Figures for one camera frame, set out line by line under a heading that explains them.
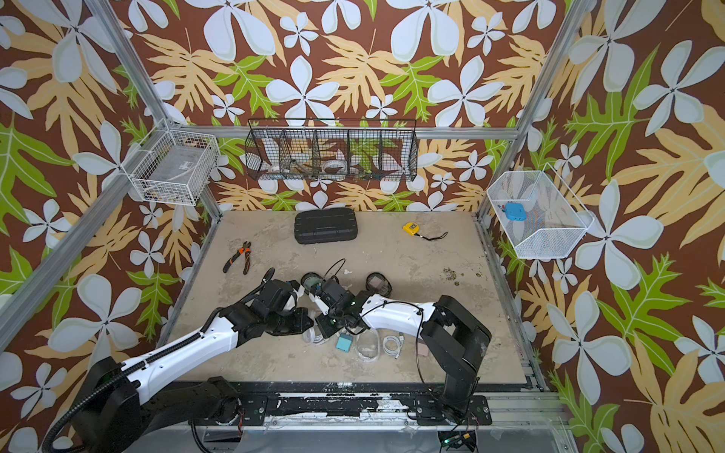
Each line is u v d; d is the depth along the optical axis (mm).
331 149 968
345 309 648
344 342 842
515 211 861
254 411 737
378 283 960
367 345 845
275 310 657
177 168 862
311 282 958
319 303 703
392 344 862
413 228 1147
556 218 766
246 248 1080
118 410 401
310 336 802
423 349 853
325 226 1080
